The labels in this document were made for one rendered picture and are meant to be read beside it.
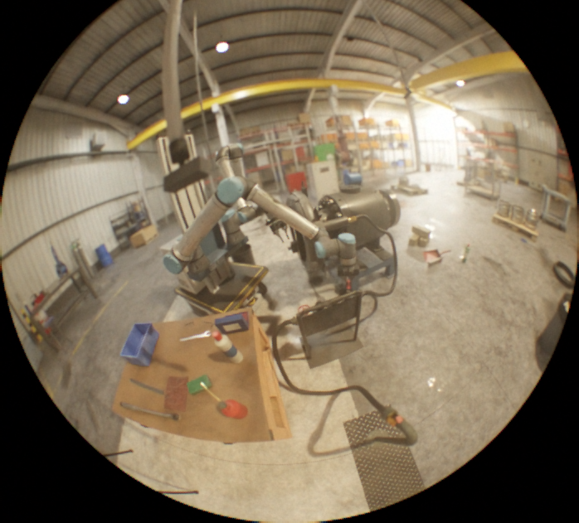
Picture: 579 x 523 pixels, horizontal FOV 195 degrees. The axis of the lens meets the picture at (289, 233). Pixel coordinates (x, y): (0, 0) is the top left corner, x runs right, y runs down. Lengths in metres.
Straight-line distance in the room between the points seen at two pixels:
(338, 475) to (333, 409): 0.49
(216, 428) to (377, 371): 0.99
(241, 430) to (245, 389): 0.21
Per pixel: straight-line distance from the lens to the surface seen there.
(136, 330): 1.45
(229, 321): 0.93
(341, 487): 1.30
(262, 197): 0.92
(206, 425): 0.90
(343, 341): 1.39
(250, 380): 0.85
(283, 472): 1.29
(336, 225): 1.19
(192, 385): 0.96
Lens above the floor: 1.22
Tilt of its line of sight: 23 degrees down
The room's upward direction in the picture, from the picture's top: 12 degrees counter-clockwise
